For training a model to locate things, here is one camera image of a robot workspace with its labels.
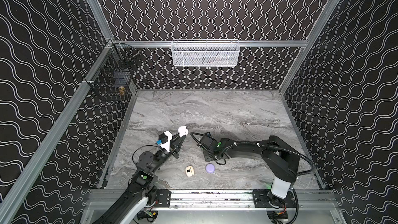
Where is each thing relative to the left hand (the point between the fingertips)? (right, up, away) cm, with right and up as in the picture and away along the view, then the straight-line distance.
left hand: (186, 136), depth 70 cm
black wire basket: (-46, +33, +22) cm, 61 cm away
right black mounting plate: (+37, -31, +4) cm, 48 cm away
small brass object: (-36, +22, +13) cm, 44 cm away
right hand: (+12, -15, +19) cm, 27 cm away
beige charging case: (+1, -21, +11) cm, 24 cm away
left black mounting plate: (-11, -30, +5) cm, 33 cm away
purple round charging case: (+12, -20, +14) cm, 27 cm away
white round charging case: (-1, +2, 0) cm, 3 cm away
